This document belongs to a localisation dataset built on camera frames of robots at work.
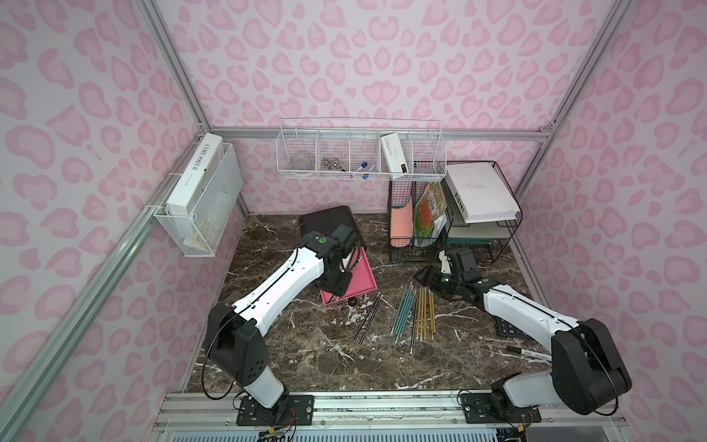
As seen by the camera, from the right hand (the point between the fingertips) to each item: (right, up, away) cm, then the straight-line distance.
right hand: (418, 278), depth 88 cm
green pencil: (-4, -12, +3) cm, 13 cm away
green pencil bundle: (-4, -11, +3) cm, 13 cm away
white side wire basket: (-63, +20, -1) cm, 66 cm away
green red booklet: (+7, +21, +14) cm, 27 cm away
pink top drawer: (-18, 0, 0) cm, 18 cm away
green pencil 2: (-3, -12, +3) cm, 13 cm away
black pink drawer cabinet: (-31, +19, +9) cm, 37 cm away
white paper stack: (+22, +28, +6) cm, 36 cm away
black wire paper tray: (+14, +15, +3) cm, 21 cm away
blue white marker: (-17, +40, +13) cm, 45 cm away
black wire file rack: (-2, +33, +27) cm, 43 cm away
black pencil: (-16, -13, +3) cm, 21 cm away
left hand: (-25, -1, -7) cm, 26 cm away
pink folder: (-2, +17, +25) cm, 31 cm away
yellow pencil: (+2, -12, +3) cm, 12 cm away
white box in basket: (-7, +41, +4) cm, 41 cm away
